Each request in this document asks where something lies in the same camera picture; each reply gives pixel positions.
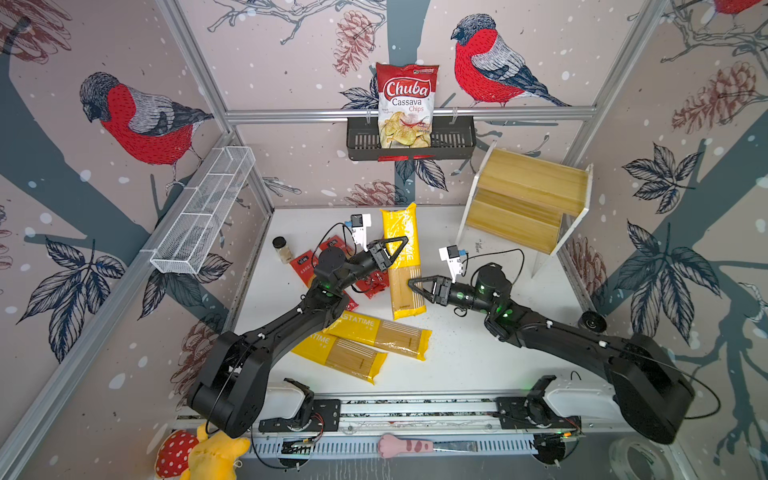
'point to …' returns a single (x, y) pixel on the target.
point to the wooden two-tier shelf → (528, 203)
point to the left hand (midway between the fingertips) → (406, 241)
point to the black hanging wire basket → (451, 136)
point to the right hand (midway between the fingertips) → (407, 293)
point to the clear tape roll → (638, 458)
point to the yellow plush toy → (215, 456)
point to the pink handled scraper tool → (389, 445)
